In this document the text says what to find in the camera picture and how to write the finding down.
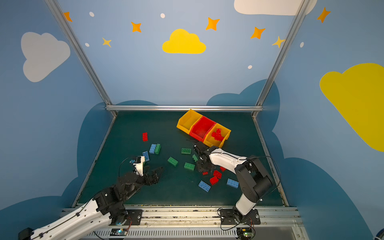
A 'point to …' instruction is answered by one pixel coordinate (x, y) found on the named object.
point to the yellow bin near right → (210, 141)
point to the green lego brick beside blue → (157, 149)
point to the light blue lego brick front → (204, 186)
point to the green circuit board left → (118, 232)
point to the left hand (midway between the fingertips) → (158, 169)
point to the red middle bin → (201, 128)
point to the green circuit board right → (245, 233)
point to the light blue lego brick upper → (152, 148)
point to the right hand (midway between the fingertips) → (204, 167)
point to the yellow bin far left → (187, 120)
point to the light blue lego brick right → (232, 183)
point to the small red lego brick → (222, 169)
